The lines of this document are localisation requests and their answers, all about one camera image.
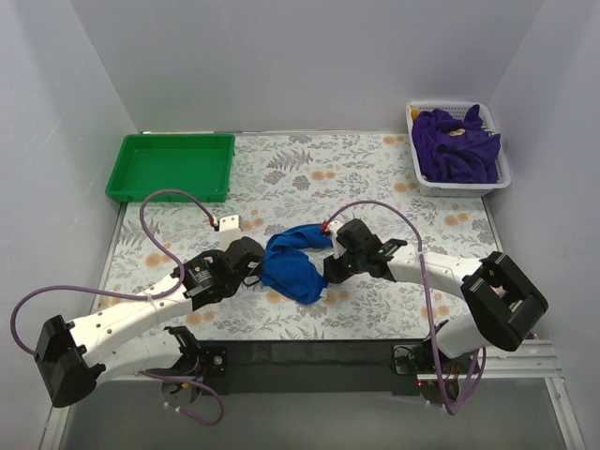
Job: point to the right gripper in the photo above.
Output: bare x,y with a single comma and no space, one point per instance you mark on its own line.
336,269

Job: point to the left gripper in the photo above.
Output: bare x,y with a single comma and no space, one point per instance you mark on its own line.
253,256

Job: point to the blue towel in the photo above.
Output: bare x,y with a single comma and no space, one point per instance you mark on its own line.
287,269

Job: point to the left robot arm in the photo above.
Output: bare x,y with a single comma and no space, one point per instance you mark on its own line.
74,357

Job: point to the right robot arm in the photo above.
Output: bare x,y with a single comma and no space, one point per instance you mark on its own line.
504,305

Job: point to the green plastic tray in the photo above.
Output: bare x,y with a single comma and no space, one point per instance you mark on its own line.
199,164

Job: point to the purple towel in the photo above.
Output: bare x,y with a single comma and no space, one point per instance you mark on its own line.
450,150

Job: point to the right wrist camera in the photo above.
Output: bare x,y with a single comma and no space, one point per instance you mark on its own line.
331,228

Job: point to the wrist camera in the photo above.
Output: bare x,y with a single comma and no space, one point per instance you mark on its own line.
228,230
331,228

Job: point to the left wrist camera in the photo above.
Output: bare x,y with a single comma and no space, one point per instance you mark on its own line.
228,230

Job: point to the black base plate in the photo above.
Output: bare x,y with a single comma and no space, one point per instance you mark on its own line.
307,366

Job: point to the aluminium rail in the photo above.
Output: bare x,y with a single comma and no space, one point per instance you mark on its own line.
534,359

